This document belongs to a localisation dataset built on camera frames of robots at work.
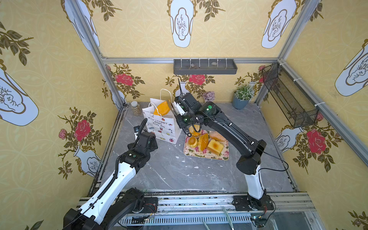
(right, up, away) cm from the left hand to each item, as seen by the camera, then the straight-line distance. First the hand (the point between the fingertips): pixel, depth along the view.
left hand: (142, 141), depth 80 cm
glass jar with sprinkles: (-12, +20, +26) cm, 35 cm away
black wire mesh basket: (+91, +18, +5) cm, 93 cm away
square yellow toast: (+43, -5, +10) cm, 44 cm away
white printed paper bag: (+11, +10, +3) cm, 15 cm away
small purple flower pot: (+43, +30, +34) cm, 62 cm away
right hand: (+23, +13, -3) cm, 27 cm away
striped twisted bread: (+35, -2, +11) cm, 37 cm away
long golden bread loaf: (+12, +18, 0) cm, 22 cm away
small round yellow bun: (+29, -3, +12) cm, 31 cm away
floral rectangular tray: (+32, -9, +12) cm, 36 cm away
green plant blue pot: (+67, +31, +28) cm, 79 cm away
